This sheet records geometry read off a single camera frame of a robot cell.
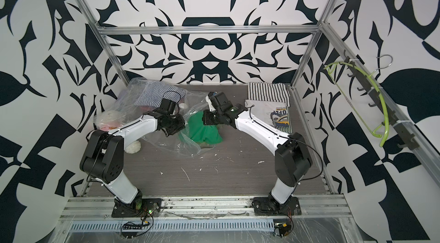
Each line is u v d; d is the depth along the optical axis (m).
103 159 0.46
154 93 1.08
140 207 0.69
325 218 0.73
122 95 1.10
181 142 0.87
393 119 0.50
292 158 0.45
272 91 1.15
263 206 0.74
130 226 0.73
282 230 0.70
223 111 0.64
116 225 0.71
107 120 0.91
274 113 1.02
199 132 0.83
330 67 0.84
